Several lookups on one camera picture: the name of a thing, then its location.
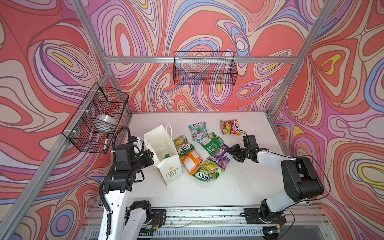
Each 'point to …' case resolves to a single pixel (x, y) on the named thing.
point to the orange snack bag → (192, 161)
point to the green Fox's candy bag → (210, 142)
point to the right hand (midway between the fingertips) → (229, 154)
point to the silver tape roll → (107, 118)
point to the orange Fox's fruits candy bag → (231, 126)
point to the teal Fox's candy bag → (198, 130)
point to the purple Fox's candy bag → (222, 156)
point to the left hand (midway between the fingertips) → (154, 152)
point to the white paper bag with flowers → (164, 153)
